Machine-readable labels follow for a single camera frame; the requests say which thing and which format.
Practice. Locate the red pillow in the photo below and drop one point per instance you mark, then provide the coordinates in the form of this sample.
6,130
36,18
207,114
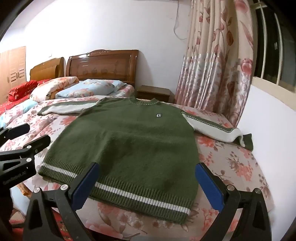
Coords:
22,89

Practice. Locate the small wooden headboard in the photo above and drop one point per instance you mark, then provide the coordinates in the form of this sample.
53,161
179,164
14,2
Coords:
46,69

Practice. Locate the orange floral pillow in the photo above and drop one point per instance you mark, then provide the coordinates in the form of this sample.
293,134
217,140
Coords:
53,87

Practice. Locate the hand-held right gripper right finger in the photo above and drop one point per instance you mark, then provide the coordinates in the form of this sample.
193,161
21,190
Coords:
209,185

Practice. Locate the wooden nightstand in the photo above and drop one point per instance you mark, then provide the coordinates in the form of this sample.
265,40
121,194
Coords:
153,93

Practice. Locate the green and white knit sweater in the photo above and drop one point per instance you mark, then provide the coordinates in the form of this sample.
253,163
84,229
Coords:
129,139

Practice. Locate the light wooden wardrobe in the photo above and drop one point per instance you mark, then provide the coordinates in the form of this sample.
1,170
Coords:
12,71

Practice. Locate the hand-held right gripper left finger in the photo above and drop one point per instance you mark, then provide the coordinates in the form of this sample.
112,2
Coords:
85,185

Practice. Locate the large glossy wooden headboard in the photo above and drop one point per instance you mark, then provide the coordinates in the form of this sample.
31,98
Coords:
101,67

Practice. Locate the pink floral curtain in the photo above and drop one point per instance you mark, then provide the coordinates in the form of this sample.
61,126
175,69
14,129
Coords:
215,58

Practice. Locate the window with white bars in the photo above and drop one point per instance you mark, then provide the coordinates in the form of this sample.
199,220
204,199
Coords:
275,51

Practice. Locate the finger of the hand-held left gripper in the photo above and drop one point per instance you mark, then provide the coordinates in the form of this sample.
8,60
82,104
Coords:
34,144
16,131

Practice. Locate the pink floral bedspread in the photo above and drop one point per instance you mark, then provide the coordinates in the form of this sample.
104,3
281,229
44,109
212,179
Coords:
231,162

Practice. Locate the light blue floral pillow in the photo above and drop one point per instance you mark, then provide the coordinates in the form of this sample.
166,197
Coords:
92,88

